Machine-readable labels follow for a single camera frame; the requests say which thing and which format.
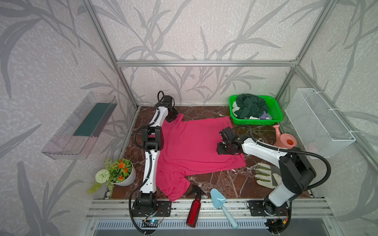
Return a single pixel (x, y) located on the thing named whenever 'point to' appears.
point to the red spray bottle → (193, 213)
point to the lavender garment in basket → (265, 115)
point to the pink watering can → (285, 140)
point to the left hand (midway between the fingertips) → (179, 111)
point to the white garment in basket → (235, 108)
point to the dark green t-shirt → (250, 105)
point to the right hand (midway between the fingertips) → (219, 145)
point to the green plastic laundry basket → (274, 109)
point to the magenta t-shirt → (190, 148)
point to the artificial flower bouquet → (116, 171)
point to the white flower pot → (128, 181)
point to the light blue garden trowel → (218, 200)
